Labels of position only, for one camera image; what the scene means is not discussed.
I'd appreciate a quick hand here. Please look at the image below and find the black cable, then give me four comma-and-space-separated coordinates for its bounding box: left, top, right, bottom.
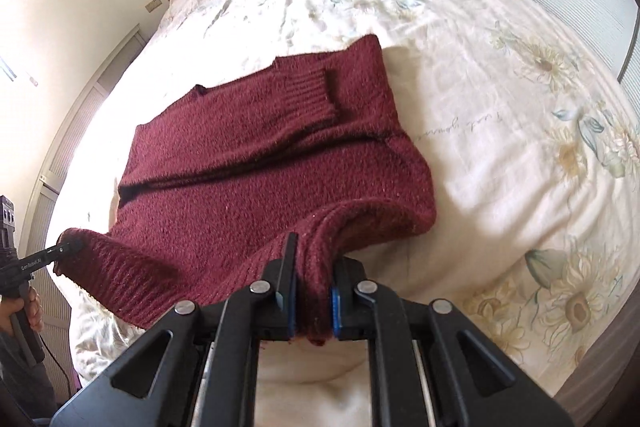
39, 336, 77, 395

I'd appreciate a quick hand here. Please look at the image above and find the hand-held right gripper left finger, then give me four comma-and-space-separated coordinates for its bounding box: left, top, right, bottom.
50, 232, 301, 427

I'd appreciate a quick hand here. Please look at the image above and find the person's left hand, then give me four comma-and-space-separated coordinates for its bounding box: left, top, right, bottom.
0, 286, 45, 337

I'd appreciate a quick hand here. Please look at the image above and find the dark red knit sweater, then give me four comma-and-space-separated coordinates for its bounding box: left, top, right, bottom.
52, 33, 440, 347

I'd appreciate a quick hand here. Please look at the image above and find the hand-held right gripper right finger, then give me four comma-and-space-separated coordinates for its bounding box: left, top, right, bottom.
330, 257, 576, 427

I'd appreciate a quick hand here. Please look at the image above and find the bed with floral duvet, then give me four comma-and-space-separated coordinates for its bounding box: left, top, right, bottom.
47, 0, 640, 427

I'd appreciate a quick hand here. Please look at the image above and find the beige slatted wall cabinet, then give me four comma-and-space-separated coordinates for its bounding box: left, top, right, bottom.
25, 24, 148, 408

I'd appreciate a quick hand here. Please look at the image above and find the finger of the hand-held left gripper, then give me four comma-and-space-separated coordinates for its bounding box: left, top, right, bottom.
42, 237, 84, 269

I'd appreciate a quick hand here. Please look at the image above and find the person's grey clothing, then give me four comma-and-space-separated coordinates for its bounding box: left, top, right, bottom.
0, 332, 57, 427

